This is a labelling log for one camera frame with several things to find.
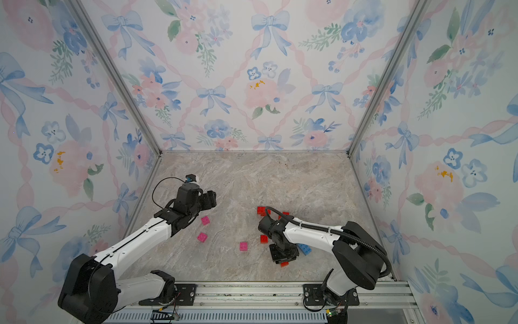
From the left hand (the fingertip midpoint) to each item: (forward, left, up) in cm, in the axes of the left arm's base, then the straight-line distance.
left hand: (210, 193), depth 86 cm
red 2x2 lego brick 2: (-25, -31, -12) cm, 42 cm away
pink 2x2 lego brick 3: (-18, -15, -12) cm, 26 cm away
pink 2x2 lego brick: (-7, +4, -12) cm, 15 cm away
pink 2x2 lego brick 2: (-14, +3, -12) cm, 19 cm away
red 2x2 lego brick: (-15, -23, -12) cm, 30 cm away
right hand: (-23, -30, -13) cm, 41 cm away
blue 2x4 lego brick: (-19, -40, -12) cm, 46 cm away
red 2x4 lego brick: (-2, -22, -12) cm, 25 cm away
